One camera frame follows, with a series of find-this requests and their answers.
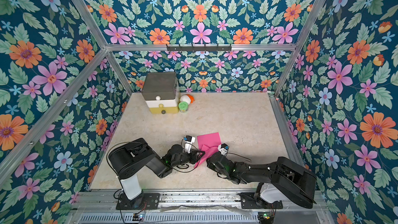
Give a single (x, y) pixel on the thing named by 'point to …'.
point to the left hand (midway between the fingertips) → (206, 153)
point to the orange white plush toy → (187, 98)
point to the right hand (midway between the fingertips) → (205, 161)
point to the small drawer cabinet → (161, 91)
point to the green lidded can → (183, 107)
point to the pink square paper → (210, 146)
